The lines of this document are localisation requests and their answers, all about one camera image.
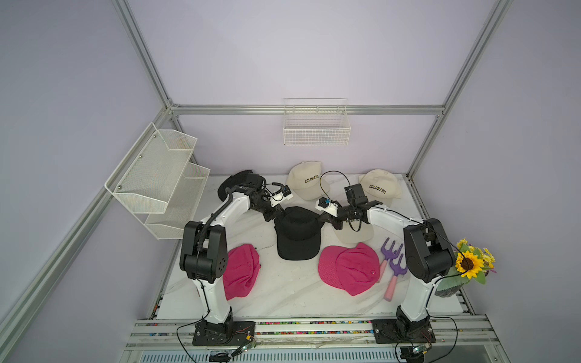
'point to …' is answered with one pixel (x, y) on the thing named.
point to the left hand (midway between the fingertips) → (280, 213)
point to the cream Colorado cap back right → (380, 186)
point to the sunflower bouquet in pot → (470, 262)
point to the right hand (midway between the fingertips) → (322, 218)
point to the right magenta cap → (350, 269)
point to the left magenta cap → (243, 268)
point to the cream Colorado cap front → (354, 231)
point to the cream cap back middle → (304, 179)
